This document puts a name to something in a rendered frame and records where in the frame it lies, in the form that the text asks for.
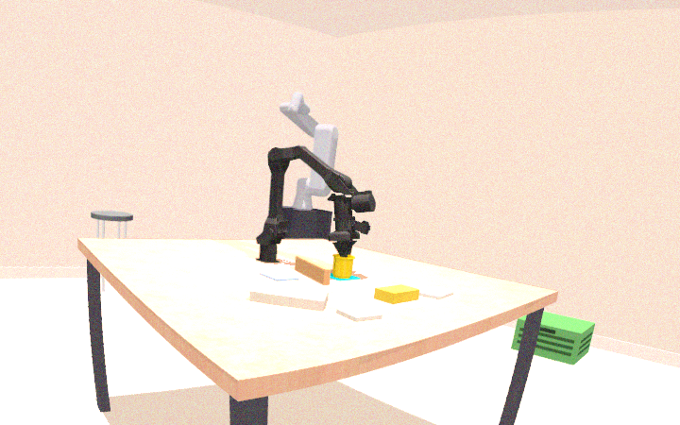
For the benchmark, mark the long wooden beam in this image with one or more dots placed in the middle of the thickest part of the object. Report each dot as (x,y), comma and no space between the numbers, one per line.
(315,271)

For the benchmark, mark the yellow rectangular block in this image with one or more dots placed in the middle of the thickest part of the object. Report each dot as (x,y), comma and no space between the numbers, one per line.
(396,294)

